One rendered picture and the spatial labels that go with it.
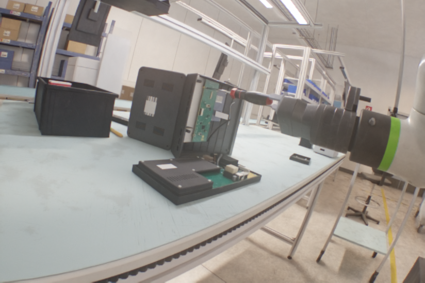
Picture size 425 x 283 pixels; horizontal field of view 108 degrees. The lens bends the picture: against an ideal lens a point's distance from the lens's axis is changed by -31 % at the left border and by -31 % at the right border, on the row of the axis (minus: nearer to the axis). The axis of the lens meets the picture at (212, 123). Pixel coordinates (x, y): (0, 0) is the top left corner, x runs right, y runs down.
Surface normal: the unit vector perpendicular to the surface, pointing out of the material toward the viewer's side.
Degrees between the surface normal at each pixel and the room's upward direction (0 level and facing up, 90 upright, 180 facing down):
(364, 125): 68
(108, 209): 0
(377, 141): 91
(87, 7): 98
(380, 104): 90
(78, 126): 90
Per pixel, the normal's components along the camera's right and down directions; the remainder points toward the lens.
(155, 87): -0.28, 0.04
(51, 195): 0.22, -0.97
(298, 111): -0.07, -0.44
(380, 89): -0.64, -0.06
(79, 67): 0.74, 0.24
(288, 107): -0.36, -0.56
